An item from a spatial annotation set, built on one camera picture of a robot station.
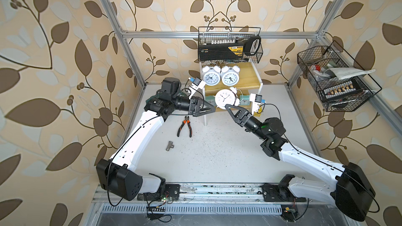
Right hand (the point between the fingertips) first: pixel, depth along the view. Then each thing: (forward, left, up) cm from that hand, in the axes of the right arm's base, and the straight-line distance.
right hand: (225, 107), depth 64 cm
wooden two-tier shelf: (+17, -14, -2) cm, 22 cm away
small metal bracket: (-1, +29, -33) cm, 45 cm away
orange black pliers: (+15, +21, -34) cm, 42 cm away
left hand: (-3, +5, +1) cm, 6 cm away
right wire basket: (+30, -53, -1) cm, 61 cm away
